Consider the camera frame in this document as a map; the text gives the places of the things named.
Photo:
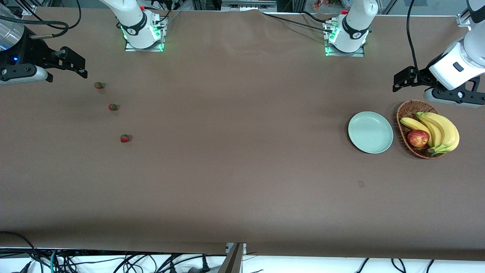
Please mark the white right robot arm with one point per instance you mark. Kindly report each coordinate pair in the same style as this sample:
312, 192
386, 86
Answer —
132, 19

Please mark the brown table cover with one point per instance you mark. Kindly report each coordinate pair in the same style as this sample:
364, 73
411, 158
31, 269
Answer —
242, 170

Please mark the red apple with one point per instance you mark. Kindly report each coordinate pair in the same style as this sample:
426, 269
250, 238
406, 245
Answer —
418, 138

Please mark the black power plug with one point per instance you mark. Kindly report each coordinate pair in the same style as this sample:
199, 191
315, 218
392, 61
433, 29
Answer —
205, 265

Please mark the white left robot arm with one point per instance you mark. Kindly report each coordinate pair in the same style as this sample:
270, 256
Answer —
356, 22

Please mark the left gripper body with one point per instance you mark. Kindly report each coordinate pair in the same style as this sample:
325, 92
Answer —
423, 77

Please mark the red strawberry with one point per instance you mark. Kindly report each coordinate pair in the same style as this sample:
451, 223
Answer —
124, 138
98, 85
112, 107

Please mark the brown wicker basket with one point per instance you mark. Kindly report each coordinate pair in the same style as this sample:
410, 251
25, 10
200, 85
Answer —
411, 108

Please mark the light green round plate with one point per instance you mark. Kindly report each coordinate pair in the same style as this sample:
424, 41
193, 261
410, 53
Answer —
367, 132

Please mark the aluminium profile bar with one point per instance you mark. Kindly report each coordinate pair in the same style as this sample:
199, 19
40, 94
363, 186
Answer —
233, 261

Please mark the yellow banana bunch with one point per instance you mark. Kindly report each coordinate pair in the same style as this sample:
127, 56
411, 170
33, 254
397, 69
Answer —
447, 131

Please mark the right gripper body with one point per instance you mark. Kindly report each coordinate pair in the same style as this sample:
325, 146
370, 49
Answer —
27, 49

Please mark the aluminium frame corner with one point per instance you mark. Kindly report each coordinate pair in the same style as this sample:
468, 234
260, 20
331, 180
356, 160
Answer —
464, 19
29, 11

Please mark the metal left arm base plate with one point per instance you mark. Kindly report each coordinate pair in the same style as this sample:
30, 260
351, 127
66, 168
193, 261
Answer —
344, 54

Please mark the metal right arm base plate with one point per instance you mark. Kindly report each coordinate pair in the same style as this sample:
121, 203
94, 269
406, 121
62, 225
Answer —
151, 49

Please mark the grey metal box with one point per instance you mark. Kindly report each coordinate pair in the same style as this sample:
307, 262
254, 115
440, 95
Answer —
246, 5

